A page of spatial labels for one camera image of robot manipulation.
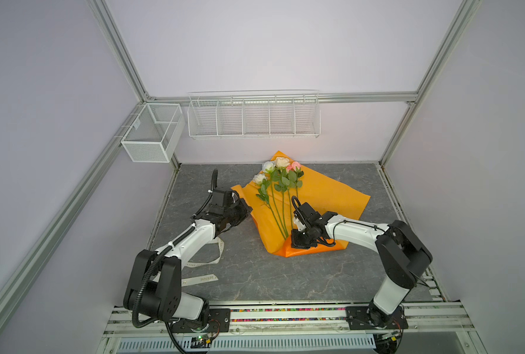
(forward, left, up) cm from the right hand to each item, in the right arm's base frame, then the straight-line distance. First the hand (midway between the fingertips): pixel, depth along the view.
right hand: (292, 246), depth 89 cm
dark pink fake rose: (+44, -4, +3) cm, 44 cm away
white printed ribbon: (-12, +31, -2) cm, 34 cm away
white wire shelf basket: (+59, +17, +24) cm, 66 cm away
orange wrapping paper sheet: (+29, -20, -3) cm, 35 cm away
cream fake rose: (+43, +3, +6) cm, 43 cm away
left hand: (+10, +15, +12) cm, 22 cm away
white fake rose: (+28, +11, 0) cm, 30 cm away
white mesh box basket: (+45, +63, +24) cm, 81 cm away
